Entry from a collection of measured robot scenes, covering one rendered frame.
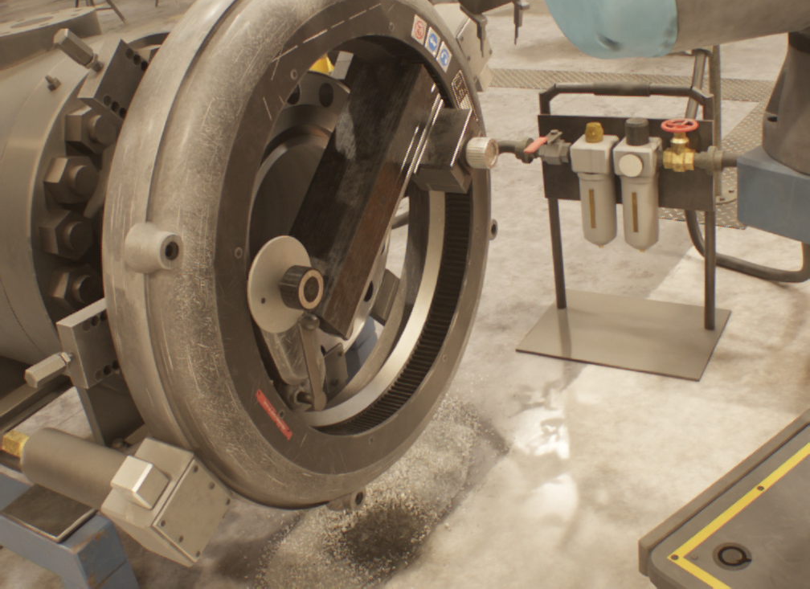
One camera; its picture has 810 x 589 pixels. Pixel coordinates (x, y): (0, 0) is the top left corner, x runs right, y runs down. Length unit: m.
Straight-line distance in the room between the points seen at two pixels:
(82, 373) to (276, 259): 0.25
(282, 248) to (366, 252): 0.16
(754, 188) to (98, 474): 0.79
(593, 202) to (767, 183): 1.20
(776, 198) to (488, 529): 0.99
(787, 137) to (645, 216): 1.19
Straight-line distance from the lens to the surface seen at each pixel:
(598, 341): 2.04
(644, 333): 2.07
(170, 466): 1.04
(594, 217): 1.93
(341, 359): 1.37
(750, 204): 0.76
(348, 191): 1.16
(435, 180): 1.25
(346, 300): 1.11
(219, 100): 0.95
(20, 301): 1.32
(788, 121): 0.73
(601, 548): 1.54
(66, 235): 1.23
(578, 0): 0.61
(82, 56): 0.99
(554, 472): 1.69
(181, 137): 0.94
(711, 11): 0.60
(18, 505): 1.50
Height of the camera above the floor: 1.08
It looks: 24 degrees down
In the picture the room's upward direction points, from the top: 9 degrees counter-clockwise
